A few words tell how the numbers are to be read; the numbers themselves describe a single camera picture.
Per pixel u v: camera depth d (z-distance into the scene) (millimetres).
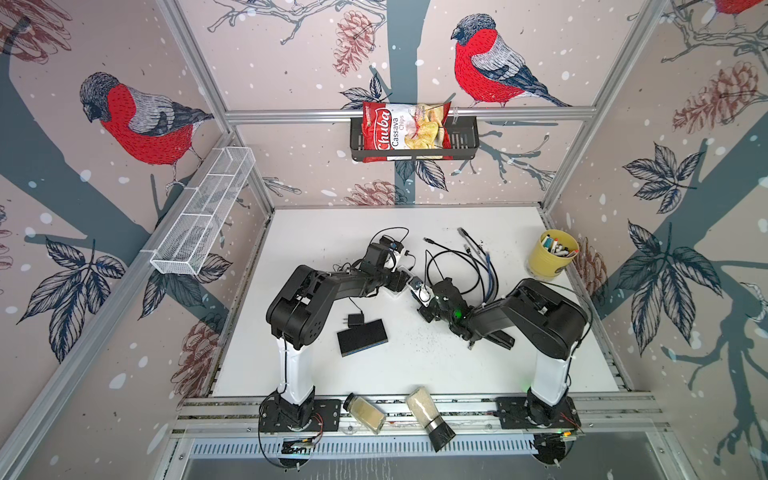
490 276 1003
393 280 880
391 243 887
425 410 700
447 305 756
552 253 920
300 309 519
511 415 725
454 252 1067
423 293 820
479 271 1012
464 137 951
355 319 916
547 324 503
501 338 835
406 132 878
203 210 786
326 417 732
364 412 713
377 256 795
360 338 854
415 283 825
